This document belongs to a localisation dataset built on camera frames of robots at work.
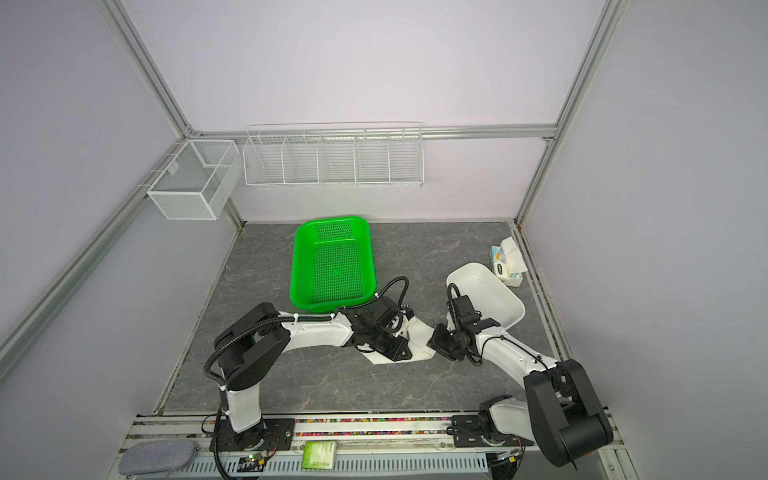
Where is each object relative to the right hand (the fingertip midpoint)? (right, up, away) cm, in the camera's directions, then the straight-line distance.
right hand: (433, 347), depth 87 cm
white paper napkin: (-3, +1, +2) cm, 4 cm away
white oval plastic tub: (+19, +14, +7) cm, 25 cm away
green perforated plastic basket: (-34, +23, +21) cm, 47 cm away
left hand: (-7, -3, -4) cm, 8 cm away
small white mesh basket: (-76, +51, +9) cm, 92 cm away
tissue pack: (+27, +25, +12) cm, 38 cm away
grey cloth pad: (-69, -20, -18) cm, 74 cm away
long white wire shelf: (-31, +60, +11) cm, 69 cm away
